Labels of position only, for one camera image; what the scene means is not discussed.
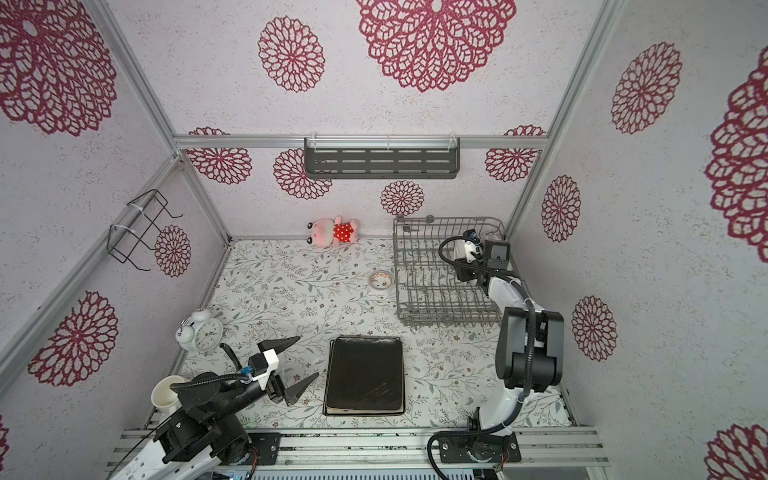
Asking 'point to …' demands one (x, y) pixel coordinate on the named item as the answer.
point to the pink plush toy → (328, 233)
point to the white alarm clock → (200, 331)
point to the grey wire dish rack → (427, 288)
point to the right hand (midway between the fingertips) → (467, 254)
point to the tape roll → (380, 279)
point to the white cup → (165, 400)
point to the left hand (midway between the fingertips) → (308, 358)
